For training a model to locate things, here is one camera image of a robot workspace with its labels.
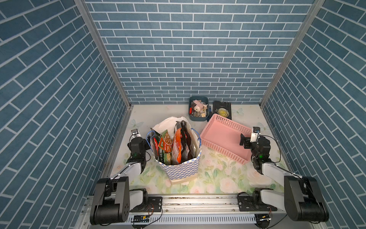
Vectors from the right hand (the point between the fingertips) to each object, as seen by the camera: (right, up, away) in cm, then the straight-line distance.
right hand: (251, 134), depth 89 cm
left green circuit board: (-64, -41, -17) cm, 78 cm away
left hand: (-68, -2, 0) cm, 68 cm away
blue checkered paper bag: (-42, -17, -19) cm, 49 cm away
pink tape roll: (-32, +19, +19) cm, 42 cm away
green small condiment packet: (-53, -4, -6) cm, 54 cm away
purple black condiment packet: (-42, 0, -16) cm, 45 cm away
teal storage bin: (-31, +27, +29) cm, 50 cm away
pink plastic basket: (-15, -2, +15) cm, 21 cm away
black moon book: (-12, +18, +27) cm, 35 cm away
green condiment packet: (-52, -10, -16) cm, 55 cm away
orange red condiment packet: (-46, -5, -14) cm, 48 cm away
